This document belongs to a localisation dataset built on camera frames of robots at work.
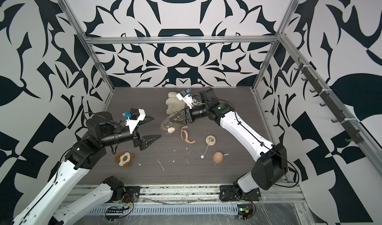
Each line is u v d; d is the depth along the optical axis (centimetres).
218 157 83
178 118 66
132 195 74
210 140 91
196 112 64
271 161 41
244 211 71
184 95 65
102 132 47
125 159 83
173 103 98
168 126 70
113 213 73
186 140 89
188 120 62
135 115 49
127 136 53
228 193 74
